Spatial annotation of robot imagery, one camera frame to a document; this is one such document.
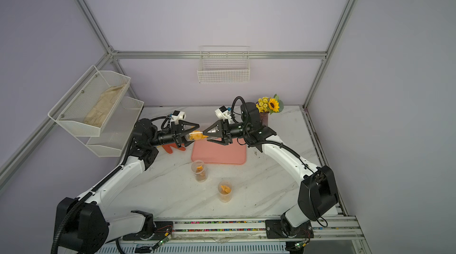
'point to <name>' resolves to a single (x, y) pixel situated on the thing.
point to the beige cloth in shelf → (98, 114)
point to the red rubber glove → (167, 147)
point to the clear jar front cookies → (225, 189)
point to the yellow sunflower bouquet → (274, 105)
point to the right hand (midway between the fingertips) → (204, 142)
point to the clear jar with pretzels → (200, 170)
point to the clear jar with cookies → (195, 135)
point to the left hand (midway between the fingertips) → (198, 133)
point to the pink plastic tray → (212, 152)
